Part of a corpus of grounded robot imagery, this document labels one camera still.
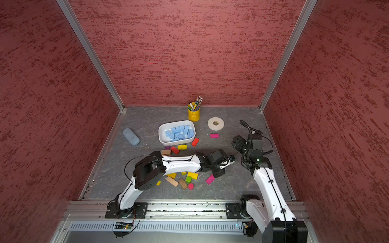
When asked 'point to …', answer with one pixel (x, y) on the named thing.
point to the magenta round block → (191, 186)
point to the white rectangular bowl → (177, 132)
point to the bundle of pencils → (195, 106)
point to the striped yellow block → (184, 173)
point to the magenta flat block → (214, 135)
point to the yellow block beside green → (193, 175)
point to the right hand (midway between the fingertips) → (237, 144)
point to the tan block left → (167, 152)
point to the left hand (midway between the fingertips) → (221, 170)
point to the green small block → (188, 178)
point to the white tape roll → (216, 123)
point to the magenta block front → (210, 179)
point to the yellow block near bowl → (182, 147)
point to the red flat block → (173, 149)
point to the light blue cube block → (167, 133)
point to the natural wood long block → (173, 181)
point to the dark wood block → (183, 183)
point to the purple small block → (167, 147)
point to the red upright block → (195, 142)
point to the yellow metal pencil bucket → (193, 112)
